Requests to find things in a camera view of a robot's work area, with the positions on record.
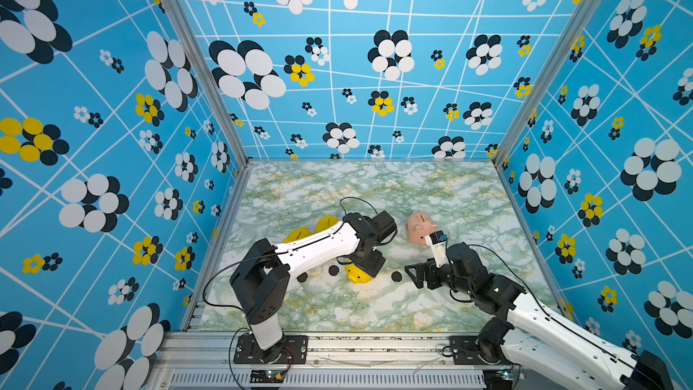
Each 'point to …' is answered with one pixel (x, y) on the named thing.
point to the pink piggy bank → (419, 225)
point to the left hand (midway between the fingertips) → (369, 261)
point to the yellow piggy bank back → (356, 275)
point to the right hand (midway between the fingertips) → (420, 264)
